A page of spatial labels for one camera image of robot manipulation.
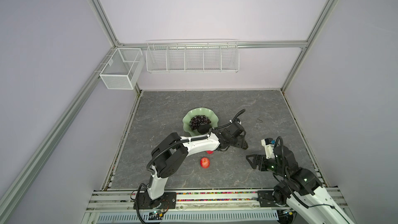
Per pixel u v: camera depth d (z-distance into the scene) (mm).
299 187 520
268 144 688
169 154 503
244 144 806
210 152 748
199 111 1021
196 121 967
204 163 823
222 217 770
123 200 753
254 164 668
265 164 667
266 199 729
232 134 676
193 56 986
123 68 998
